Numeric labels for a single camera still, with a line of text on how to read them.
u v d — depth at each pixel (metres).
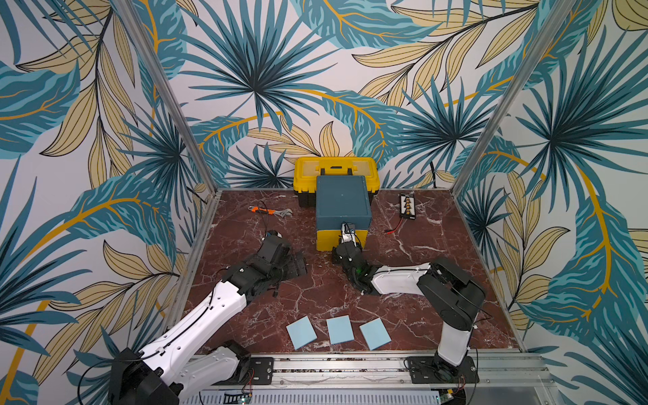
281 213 1.10
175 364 0.40
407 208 1.13
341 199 0.87
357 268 0.71
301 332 0.80
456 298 0.49
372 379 0.73
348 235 0.79
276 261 0.59
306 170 1.04
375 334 0.80
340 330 0.81
